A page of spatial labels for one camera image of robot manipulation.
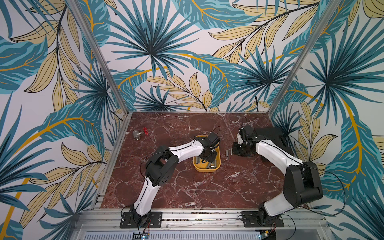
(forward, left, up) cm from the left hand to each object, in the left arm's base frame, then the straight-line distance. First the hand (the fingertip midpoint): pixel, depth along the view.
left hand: (210, 160), depth 92 cm
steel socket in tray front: (-3, 0, -1) cm, 3 cm away
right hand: (+4, -14, +5) cm, 15 cm away
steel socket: (+6, -11, -2) cm, 13 cm away
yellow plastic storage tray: (-4, +5, -1) cm, 7 cm away
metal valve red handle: (+18, +50, 0) cm, 53 cm away
